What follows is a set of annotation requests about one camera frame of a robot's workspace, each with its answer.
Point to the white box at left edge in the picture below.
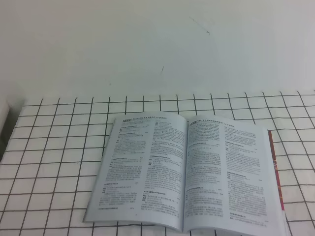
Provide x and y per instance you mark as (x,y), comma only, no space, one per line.
(10,109)

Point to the white black-grid tablecloth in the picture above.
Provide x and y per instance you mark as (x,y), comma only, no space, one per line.
(52,157)

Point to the white show catalogue book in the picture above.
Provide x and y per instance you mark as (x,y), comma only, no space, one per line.
(205,172)

